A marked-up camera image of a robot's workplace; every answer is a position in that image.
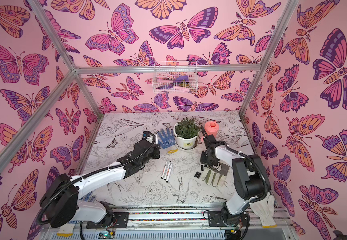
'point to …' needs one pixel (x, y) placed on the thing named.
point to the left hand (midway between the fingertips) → (161, 144)
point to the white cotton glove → (264, 208)
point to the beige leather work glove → (214, 177)
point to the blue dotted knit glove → (165, 140)
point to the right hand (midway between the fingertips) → (205, 160)
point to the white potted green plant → (186, 132)
